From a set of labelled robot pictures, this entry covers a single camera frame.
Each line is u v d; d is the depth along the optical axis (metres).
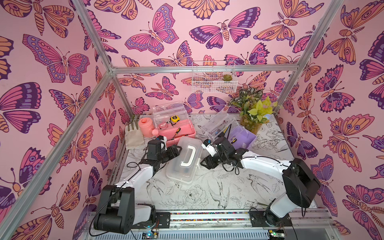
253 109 0.92
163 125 1.03
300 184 0.44
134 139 1.04
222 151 0.67
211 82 1.06
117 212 0.42
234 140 1.02
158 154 0.70
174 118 1.06
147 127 1.00
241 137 1.05
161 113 1.10
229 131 1.00
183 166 0.81
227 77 0.92
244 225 0.73
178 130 1.09
